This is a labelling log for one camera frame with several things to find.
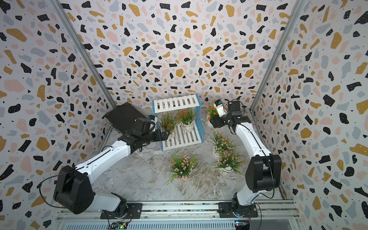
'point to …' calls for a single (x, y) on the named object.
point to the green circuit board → (118, 225)
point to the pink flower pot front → (181, 166)
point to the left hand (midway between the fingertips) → (165, 132)
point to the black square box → (122, 117)
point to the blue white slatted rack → (197, 135)
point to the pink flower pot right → (229, 161)
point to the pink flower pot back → (223, 146)
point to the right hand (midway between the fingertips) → (217, 117)
